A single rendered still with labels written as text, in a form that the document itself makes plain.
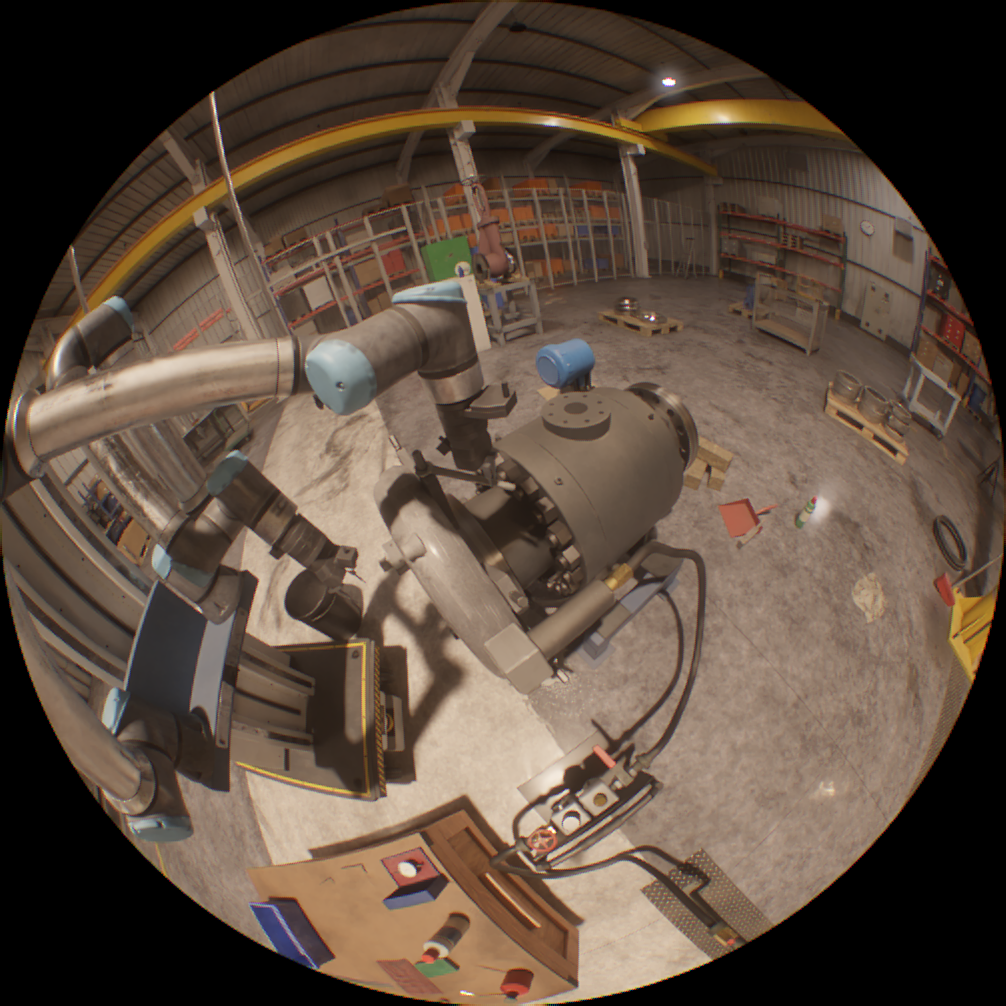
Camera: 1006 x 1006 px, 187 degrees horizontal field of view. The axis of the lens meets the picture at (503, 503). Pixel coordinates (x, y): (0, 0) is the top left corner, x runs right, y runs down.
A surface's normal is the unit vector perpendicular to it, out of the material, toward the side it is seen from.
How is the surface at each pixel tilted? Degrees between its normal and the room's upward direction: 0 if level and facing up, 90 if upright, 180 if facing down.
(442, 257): 90
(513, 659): 22
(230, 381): 103
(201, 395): 118
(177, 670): 90
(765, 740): 0
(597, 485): 42
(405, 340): 79
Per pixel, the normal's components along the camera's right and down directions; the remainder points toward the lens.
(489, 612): 0.32, 0.02
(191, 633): 0.97, -0.25
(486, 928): -0.20, -0.67
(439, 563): 0.10, -0.31
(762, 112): -0.86, 0.47
